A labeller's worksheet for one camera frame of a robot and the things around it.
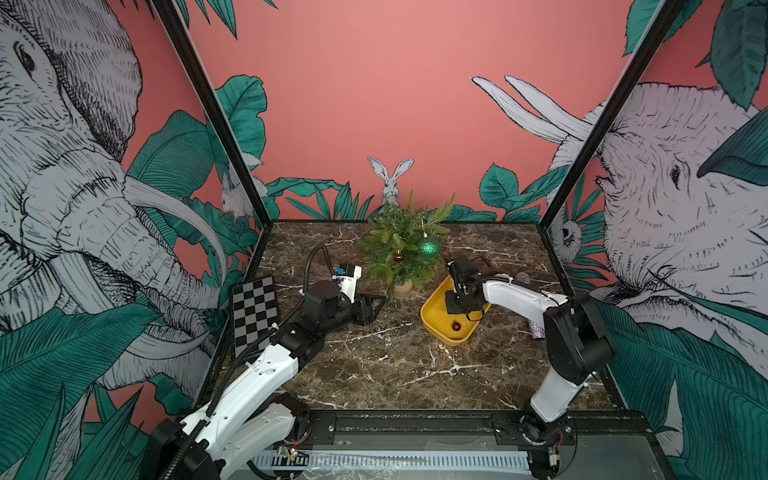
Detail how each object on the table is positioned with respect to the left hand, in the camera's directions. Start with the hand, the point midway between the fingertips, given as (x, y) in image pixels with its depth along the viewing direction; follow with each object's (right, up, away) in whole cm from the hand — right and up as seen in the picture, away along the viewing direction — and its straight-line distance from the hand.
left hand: (381, 295), depth 76 cm
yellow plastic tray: (+21, -13, +15) cm, 29 cm away
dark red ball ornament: (+4, +10, -5) cm, 12 cm away
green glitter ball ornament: (+12, +12, -7) cm, 18 cm away
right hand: (+21, -5, +18) cm, 28 cm away
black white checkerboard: (-41, -9, +16) cm, 45 cm away
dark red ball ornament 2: (+23, -12, +15) cm, 30 cm away
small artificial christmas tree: (+6, +13, -5) cm, 15 cm away
